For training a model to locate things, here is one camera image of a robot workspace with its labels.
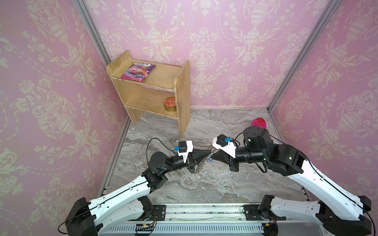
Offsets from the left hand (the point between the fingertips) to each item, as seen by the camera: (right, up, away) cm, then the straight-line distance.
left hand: (210, 154), depth 56 cm
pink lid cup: (+39, +13, +43) cm, 59 cm away
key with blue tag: (0, -3, +3) cm, 4 cm away
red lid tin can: (-21, +23, +33) cm, 45 cm away
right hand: (+2, -1, +2) cm, 3 cm away
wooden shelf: (-41, +38, +50) cm, 75 cm away
